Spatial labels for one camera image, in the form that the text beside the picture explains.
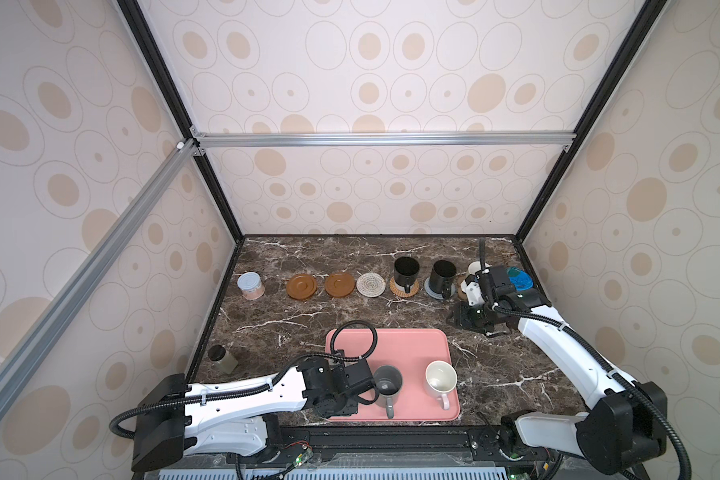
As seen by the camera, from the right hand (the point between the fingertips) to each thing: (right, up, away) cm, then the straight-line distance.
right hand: (454, 320), depth 82 cm
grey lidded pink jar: (-64, +9, +17) cm, 67 cm away
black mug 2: (0, +11, +15) cm, 18 cm away
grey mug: (-18, -16, -2) cm, 25 cm away
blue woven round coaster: (-1, +5, +20) cm, 21 cm away
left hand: (-27, -20, -9) cm, 35 cm away
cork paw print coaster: (+1, +8, -4) cm, 9 cm away
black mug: (-11, +13, +15) cm, 23 cm away
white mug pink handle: (-4, -16, -1) cm, 17 cm away
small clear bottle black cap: (-62, -11, -1) cm, 64 cm away
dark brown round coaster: (-34, +8, +23) cm, 42 cm away
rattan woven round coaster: (-9, +6, +20) cm, 22 cm away
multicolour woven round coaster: (-23, +8, +23) cm, 34 cm away
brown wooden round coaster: (-47, +7, +23) cm, 53 cm away
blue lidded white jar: (+25, +11, +13) cm, 30 cm away
